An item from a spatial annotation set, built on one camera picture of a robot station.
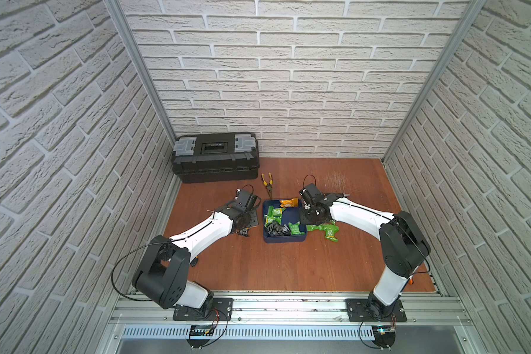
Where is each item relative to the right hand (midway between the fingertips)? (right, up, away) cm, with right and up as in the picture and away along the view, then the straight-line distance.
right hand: (306, 218), depth 92 cm
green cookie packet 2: (+8, -4, +1) cm, 9 cm away
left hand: (-22, +2, -3) cm, 22 cm away
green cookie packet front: (-14, +1, +5) cm, 15 cm away
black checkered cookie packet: (-26, -5, -2) cm, 27 cm away
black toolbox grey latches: (-41, +27, +6) cm, 49 cm away
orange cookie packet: (-5, +6, +5) cm, 10 cm away
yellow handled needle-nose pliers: (-17, +13, +14) cm, 26 cm away
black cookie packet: (-13, -4, -2) cm, 14 cm away
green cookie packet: (+10, -6, -1) cm, 11 cm away
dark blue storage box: (-7, +1, +3) cm, 7 cm away
